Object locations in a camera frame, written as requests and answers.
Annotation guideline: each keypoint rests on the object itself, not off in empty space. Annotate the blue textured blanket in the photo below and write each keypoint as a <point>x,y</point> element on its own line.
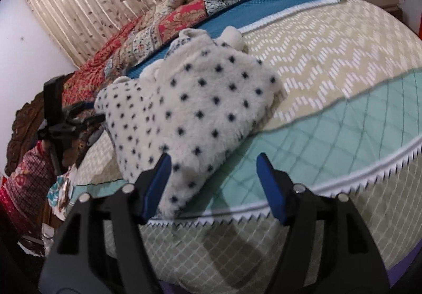
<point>263,0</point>

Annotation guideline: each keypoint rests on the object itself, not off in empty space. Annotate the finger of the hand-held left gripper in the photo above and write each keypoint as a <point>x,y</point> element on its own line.
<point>82,107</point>
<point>89,119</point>

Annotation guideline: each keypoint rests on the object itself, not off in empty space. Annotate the beige leaf-print curtain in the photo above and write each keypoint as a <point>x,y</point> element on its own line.
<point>82,0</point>

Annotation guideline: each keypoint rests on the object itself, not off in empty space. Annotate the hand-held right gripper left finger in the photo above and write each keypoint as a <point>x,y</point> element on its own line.
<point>155,185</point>

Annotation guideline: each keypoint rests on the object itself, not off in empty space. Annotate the beige and mint bedspread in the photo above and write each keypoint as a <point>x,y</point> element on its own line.
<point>329,66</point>

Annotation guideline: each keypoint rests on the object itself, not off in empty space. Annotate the white black-dotted fleece garment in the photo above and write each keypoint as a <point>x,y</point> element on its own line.
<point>197,99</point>

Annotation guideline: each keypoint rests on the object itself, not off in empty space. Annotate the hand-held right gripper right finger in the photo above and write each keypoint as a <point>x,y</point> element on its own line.
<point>272,185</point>

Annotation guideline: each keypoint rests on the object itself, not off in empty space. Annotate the red patterned cloth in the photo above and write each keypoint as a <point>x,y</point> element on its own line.
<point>23,181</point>

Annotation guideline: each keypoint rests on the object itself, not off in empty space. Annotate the red and blue patchwork quilt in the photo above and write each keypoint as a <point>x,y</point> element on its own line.
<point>178,20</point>

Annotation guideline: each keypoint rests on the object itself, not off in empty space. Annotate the teal floral cloth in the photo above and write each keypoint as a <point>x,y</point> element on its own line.
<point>61,195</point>

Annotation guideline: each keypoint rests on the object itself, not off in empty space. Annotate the carved wooden headboard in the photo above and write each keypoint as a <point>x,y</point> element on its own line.
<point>26,122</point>

